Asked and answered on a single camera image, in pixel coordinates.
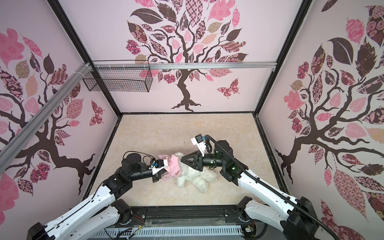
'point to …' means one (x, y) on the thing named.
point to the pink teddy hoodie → (174, 169)
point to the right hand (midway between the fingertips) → (183, 158)
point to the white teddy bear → (200, 179)
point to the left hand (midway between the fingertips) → (172, 167)
